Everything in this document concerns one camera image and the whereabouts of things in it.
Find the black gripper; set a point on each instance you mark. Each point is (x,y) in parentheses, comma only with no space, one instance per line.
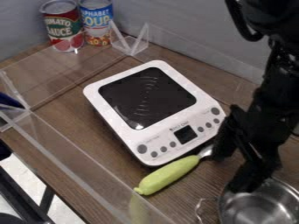
(266,124)

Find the silver pot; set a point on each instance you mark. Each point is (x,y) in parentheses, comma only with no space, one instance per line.
(273,204)

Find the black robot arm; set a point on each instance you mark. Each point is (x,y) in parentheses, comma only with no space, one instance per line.
(274,19)

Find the white and black stove top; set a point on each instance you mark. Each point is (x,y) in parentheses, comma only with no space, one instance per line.
(162,115)

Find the alphabet soup can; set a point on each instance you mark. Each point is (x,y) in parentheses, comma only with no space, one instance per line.
(96,14)

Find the clear acrylic barrier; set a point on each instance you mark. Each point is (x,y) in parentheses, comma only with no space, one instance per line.
(63,140)

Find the blue object at left edge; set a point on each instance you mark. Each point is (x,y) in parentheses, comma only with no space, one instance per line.
(8,102)

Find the tomato sauce can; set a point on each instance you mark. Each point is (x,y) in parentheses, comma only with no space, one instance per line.
(62,19)

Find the green handled ice cream scoop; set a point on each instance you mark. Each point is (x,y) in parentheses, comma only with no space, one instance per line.
(166,175)

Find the black table frame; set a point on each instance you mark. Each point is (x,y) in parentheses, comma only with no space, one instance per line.
(27,211)

